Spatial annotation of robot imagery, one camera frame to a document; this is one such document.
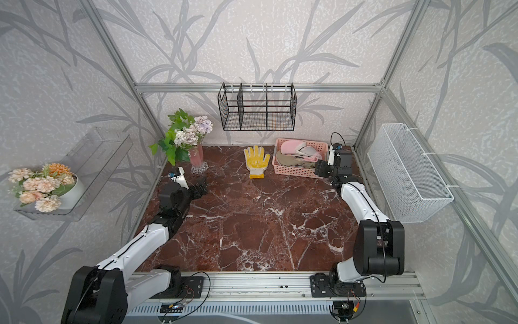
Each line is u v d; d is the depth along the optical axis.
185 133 0.84
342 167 0.68
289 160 1.03
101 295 0.39
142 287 0.52
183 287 0.72
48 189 0.51
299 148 1.08
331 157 0.80
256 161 1.12
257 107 1.06
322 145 1.12
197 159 1.02
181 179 0.74
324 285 0.73
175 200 0.63
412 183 0.60
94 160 0.75
